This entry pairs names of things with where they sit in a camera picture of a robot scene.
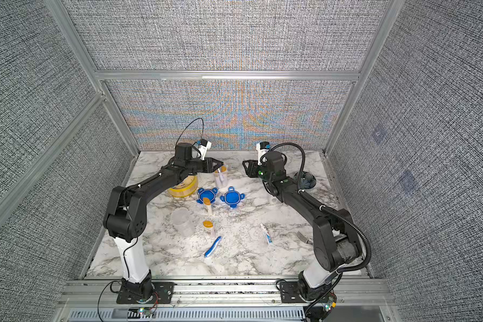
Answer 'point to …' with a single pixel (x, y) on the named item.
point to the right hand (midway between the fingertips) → (246, 156)
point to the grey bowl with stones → (307, 180)
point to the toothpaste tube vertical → (266, 234)
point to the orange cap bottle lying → (208, 204)
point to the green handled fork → (307, 241)
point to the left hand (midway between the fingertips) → (224, 161)
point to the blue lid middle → (232, 197)
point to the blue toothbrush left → (212, 248)
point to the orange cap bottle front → (208, 225)
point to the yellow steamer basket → (186, 187)
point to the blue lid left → (206, 193)
